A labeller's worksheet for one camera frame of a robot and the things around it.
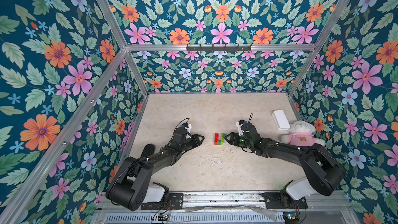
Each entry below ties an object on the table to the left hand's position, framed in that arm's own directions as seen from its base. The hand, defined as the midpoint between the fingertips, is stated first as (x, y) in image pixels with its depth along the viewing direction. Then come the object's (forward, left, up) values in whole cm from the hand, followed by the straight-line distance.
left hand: (204, 137), depth 87 cm
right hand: (-1, -13, -1) cm, 13 cm away
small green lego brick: (-1, -8, -5) cm, 10 cm away
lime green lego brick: (0, -10, -5) cm, 12 cm away
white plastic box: (+10, -50, -4) cm, 52 cm away
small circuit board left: (-35, +22, -10) cm, 43 cm away
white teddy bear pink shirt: (-2, -57, 0) cm, 57 cm away
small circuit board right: (-40, -39, -10) cm, 56 cm away
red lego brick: (+2, -7, -5) cm, 9 cm away
